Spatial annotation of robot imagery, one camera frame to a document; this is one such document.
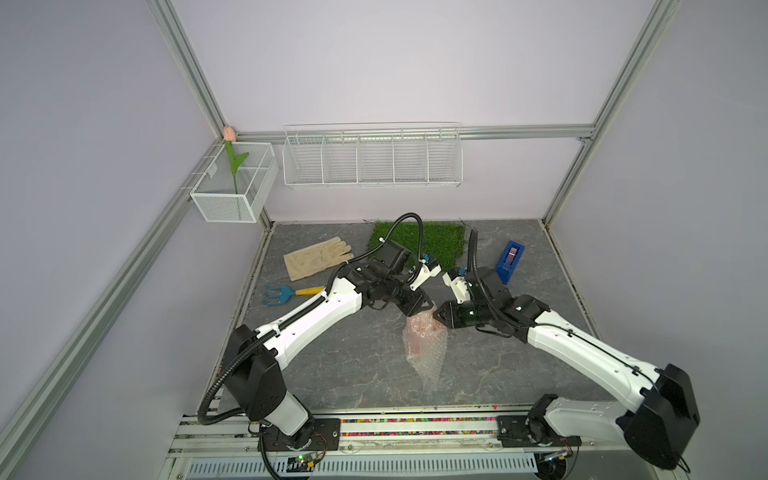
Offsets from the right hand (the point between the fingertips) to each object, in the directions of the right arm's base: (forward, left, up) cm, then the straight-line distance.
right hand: (435, 313), depth 78 cm
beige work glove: (+30, +39, -15) cm, 52 cm away
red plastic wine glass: (-5, +4, +2) cm, 7 cm away
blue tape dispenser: (+25, -29, -10) cm, 40 cm away
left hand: (0, +2, +4) cm, 5 cm away
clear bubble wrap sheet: (-8, +3, +1) cm, 9 cm away
